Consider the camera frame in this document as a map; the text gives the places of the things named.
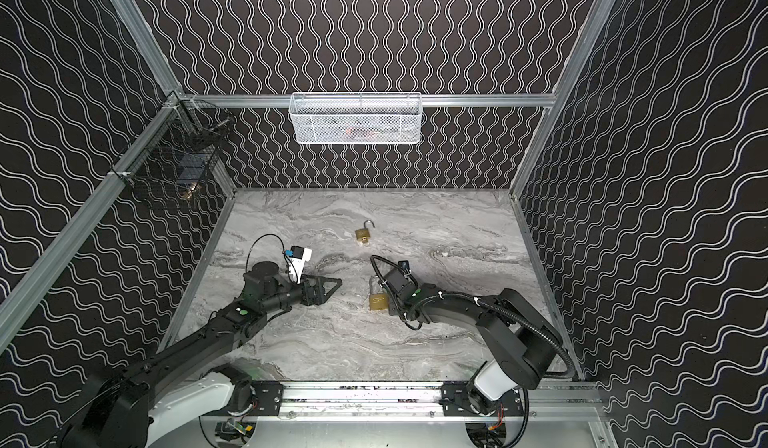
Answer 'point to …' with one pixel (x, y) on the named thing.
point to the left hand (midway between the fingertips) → (340, 284)
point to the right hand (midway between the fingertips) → (402, 301)
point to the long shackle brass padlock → (378, 297)
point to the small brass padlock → (364, 233)
